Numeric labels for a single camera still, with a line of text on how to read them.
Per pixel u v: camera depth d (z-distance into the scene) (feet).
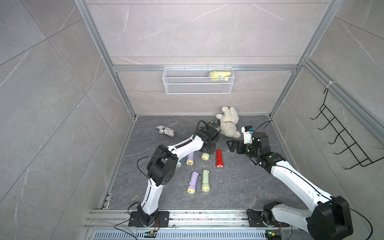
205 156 2.88
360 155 1.98
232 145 2.40
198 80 3.30
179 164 2.96
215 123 3.63
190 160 2.97
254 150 2.16
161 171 1.71
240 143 2.34
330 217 1.27
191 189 2.64
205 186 2.65
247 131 2.34
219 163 2.96
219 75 2.78
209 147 2.74
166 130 3.50
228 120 3.45
